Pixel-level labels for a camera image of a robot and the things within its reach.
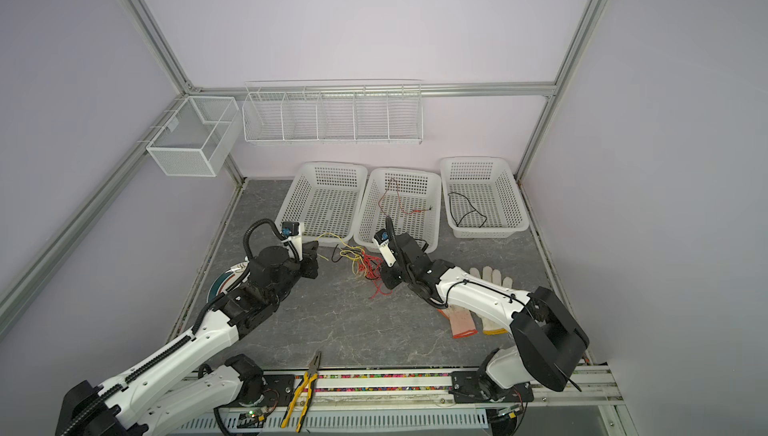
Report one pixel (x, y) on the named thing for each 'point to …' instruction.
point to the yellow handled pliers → (310, 377)
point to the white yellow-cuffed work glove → (488, 327)
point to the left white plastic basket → (326, 198)
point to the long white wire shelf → (338, 111)
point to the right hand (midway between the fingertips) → (385, 265)
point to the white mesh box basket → (198, 136)
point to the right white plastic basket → (482, 197)
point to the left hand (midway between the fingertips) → (316, 245)
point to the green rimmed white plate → (225, 279)
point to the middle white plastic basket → (411, 197)
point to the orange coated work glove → (461, 321)
